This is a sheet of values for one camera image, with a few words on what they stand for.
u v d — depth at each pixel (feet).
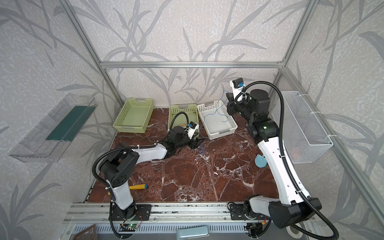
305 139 1.98
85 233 2.24
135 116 3.66
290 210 1.18
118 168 1.60
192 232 2.11
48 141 2.09
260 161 3.01
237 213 2.38
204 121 3.34
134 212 2.26
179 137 2.37
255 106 1.52
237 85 1.72
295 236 2.21
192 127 2.58
